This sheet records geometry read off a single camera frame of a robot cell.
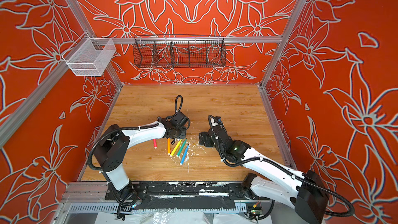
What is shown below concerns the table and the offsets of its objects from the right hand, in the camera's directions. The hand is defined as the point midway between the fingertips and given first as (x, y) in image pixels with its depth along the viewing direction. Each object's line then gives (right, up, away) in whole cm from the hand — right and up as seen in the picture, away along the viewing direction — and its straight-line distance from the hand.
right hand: (204, 133), depth 79 cm
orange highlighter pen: (-21, -9, +9) cm, 24 cm away
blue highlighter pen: (-11, -14, +5) cm, 18 cm away
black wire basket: (-16, +50, +21) cm, 56 cm away
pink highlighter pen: (-28, -8, +9) cm, 31 cm away
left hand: (-12, -2, +13) cm, 18 cm away
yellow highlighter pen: (-16, -11, +8) cm, 21 cm away
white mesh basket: (-70, +44, +13) cm, 83 cm away
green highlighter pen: (-13, -11, +8) cm, 19 cm away
